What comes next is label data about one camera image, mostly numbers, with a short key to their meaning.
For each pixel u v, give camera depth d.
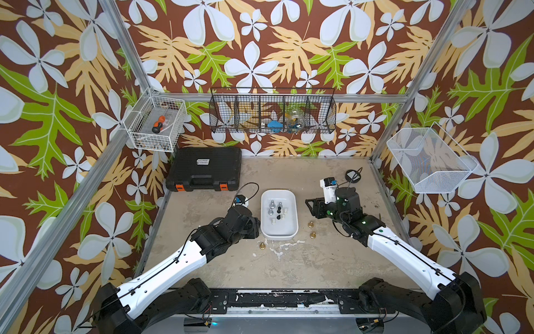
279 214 0.96
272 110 0.99
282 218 0.95
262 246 0.86
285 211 0.96
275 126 0.96
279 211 0.98
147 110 0.87
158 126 0.80
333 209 0.67
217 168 1.04
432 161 0.81
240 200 0.68
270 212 0.97
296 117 0.94
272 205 0.98
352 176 1.11
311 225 0.93
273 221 0.93
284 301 0.75
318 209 0.70
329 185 0.70
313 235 0.89
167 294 0.56
